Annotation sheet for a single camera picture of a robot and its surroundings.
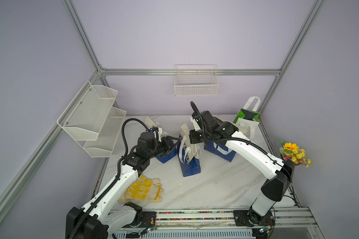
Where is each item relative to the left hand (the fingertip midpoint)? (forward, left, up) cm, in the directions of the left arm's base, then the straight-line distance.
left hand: (178, 143), depth 74 cm
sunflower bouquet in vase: (-4, -55, 0) cm, 55 cm away
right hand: (+4, -7, -1) cm, 8 cm away
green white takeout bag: (+18, -40, 0) cm, 44 cm away
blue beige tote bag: (+6, +5, -21) cm, 23 cm away
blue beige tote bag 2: (-3, -5, -5) cm, 7 cm away
